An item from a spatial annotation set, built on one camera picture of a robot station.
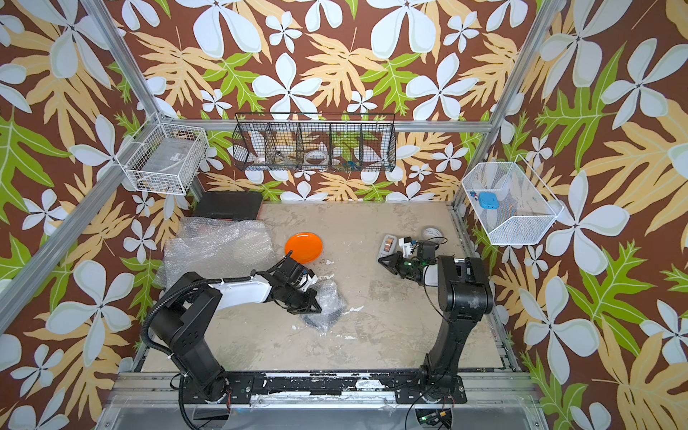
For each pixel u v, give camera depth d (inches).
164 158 33.6
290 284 31.0
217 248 40.9
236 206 46.6
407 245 37.4
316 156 38.9
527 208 30.2
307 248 41.1
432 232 42.4
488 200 33.8
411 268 34.5
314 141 38.4
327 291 35.4
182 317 18.5
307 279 34.4
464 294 20.6
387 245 39.9
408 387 28.9
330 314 34.0
